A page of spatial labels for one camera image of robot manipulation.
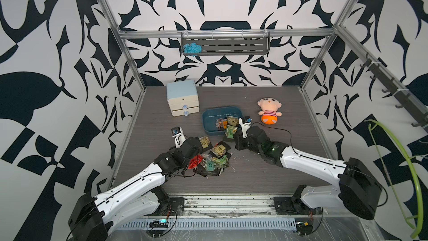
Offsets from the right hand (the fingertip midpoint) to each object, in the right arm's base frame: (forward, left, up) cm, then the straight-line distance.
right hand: (231, 132), depth 83 cm
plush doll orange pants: (+12, -23, -8) cm, 27 cm away
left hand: (-4, +20, 0) cm, 21 cm away
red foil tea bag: (-10, +18, -10) cm, 23 cm away
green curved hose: (-25, -53, +18) cm, 62 cm away
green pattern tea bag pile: (-12, +10, -11) cm, 19 cm away
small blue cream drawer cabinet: (+22, +26, +1) cm, 34 cm away
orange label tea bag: (+12, +4, -11) cm, 17 cm away
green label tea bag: (+1, 0, -1) cm, 2 cm away
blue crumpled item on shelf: (+40, +20, +21) cm, 49 cm away
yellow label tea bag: (+2, +14, -13) cm, 19 cm away
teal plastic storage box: (+20, +11, -13) cm, 26 cm away
